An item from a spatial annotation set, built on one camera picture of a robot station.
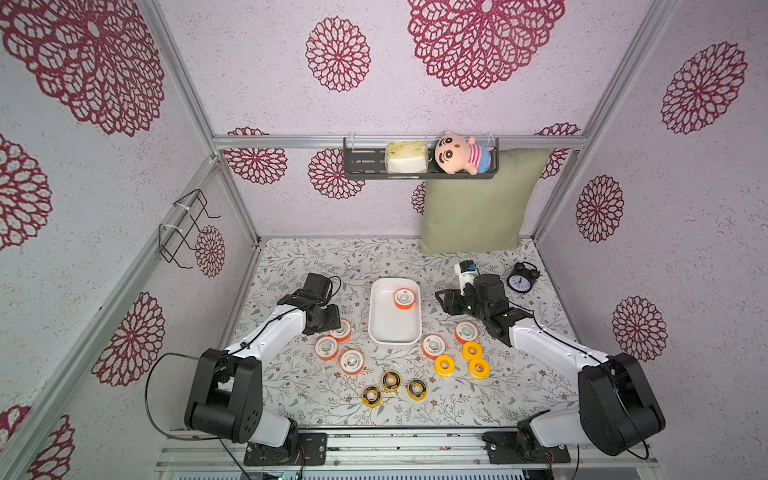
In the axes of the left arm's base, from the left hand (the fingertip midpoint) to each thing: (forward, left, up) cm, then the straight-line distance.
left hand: (330, 323), depth 90 cm
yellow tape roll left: (-11, -34, -5) cm, 36 cm away
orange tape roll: (-1, -4, -4) cm, 6 cm away
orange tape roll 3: (-10, -7, -5) cm, 13 cm away
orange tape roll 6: (-5, -31, -6) cm, 32 cm away
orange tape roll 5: (-1, -42, -4) cm, 42 cm away
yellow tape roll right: (-12, -44, -5) cm, 46 cm away
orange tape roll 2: (-6, +1, -5) cm, 8 cm away
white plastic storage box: (+4, -18, -9) cm, 20 cm away
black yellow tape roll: (-20, -13, -5) cm, 24 cm away
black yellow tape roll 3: (-18, -25, -6) cm, 32 cm away
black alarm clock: (+17, -63, 0) cm, 65 cm away
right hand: (+7, -33, +8) cm, 34 cm away
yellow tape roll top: (-6, -43, -5) cm, 44 cm away
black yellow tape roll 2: (-15, -18, -6) cm, 25 cm away
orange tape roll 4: (+12, -23, -5) cm, 27 cm away
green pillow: (+34, -49, +12) cm, 61 cm away
